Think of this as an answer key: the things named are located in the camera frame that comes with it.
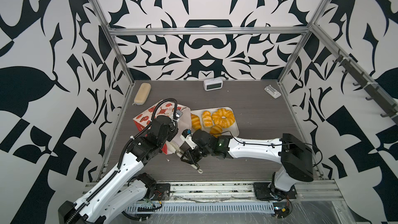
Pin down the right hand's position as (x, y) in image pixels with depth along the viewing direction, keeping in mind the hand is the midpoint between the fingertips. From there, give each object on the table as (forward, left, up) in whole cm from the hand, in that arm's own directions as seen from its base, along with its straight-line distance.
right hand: (182, 159), depth 74 cm
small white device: (+49, -60, -11) cm, 78 cm away
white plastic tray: (+29, -23, -10) cm, 38 cm away
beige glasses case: (+46, +31, -7) cm, 56 cm away
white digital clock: (+53, -18, -6) cm, 56 cm away
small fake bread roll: (+18, -17, -7) cm, 26 cm away
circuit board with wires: (-19, -45, -13) cm, 50 cm away
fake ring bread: (+23, -23, -8) cm, 34 cm away
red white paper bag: (+11, -1, +20) cm, 23 cm away
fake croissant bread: (+24, -6, -7) cm, 25 cm away
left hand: (+16, +6, +11) cm, 20 cm away
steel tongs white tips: (+2, +1, +1) cm, 3 cm away
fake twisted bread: (+25, -13, -7) cm, 29 cm away
